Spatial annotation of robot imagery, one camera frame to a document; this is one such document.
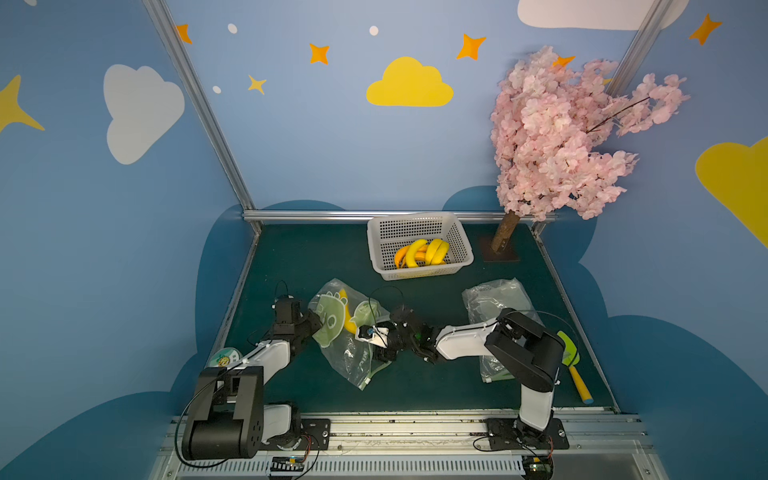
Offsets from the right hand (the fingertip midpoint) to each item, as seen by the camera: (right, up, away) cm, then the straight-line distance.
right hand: (368, 336), depth 88 cm
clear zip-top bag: (+37, +9, +7) cm, 39 cm away
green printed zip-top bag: (-8, +8, +2) cm, 11 cm away
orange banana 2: (+18, +25, +21) cm, 37 cm away
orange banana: (+10, +25, +20) cm, 33 cm away
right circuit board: (+43, -29, -15) cm, 54 cm away
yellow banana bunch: (+24, +25, +19) cm, 39 cm away
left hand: (-16, +6, +5) cm, 18 cm away
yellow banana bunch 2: (-5, +3, -1) cm, 6 cm away
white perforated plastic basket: (+5, +32, +27) cm, 43 cm away
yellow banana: (+15, +26, +19) cm, 35 cm away
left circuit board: (-19, -27, -15) cm, 37 cm away
